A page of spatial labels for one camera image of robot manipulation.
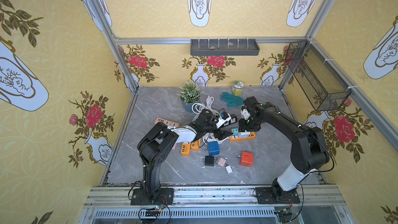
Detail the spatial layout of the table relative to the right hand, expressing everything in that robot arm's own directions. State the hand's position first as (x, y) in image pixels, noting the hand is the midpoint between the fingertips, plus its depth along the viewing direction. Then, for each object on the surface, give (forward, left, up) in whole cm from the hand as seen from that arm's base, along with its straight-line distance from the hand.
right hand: (239, 130), depth 90 cm
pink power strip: (+5, +44, -3) cm, 44 cm away
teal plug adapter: (-1, +3, 0) cm, 3 cm away
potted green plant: (+19, +30, +9) cm, 37 cm away
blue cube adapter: (-11, +15, -2) cm, 19 cm away
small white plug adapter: (-21, +7, -5) cm, 22 cm away
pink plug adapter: (-17, +11, -5) cm, 20 cm away
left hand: (0, +7, +2) cm, 8 cm away
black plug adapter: (-16, +17, -5) cm, 24 cm away
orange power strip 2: (-9, +25, -3) cm, 27 cm away
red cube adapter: (-16, -2, -1) cm, 16 cm away
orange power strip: (-11, +31, -4) cm, 33 cm away
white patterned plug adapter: (-3, -2, 0) cm, 4 cm away
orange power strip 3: (-1, -8, -5) cm, 10 cm away
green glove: (+28, -1, -6) cm, 29 cm away
